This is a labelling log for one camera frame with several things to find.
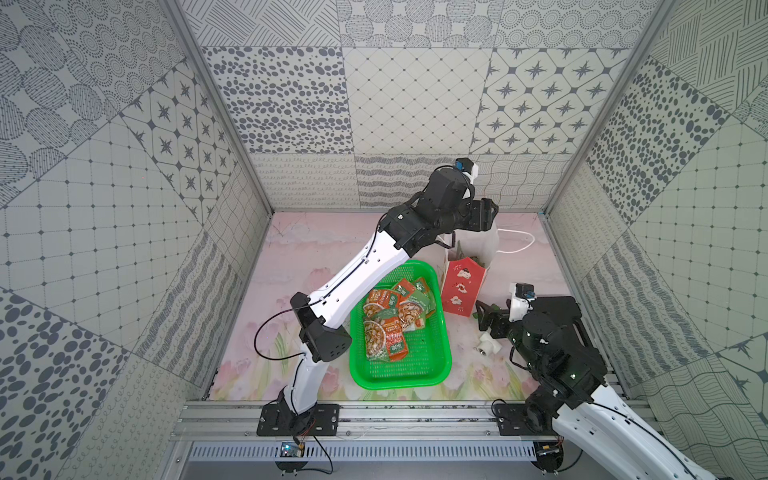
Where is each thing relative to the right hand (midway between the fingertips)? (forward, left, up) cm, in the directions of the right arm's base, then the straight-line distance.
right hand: (492, 305), depth 78 cm
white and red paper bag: (+22, +2, -8) cm, 23 cm away
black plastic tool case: (-19, -10, +13) cm, 25 cm away
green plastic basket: (-8, +17, -15) cm, 24 cm away
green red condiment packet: (+5, +20, -8) cm, 22 cm away
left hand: (+12, +5, +27) cm, 30 cm away
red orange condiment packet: (+1, +29, -9) cm, 30 cm away
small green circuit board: (-31, +51, -16) cm, 62 cm away
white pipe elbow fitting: (-6, -1, -13) cm, 14 cm away
